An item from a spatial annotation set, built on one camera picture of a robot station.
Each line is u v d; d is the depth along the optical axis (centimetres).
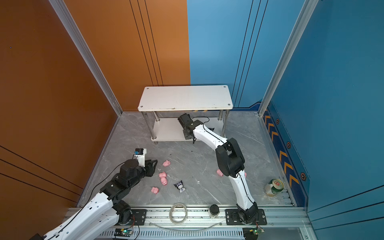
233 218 72
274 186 72
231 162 56
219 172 86
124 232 71
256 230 70
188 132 70
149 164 71
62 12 71
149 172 71
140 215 74
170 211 76
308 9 70
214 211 67
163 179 85
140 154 70
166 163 91
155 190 80
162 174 85
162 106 76
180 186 81
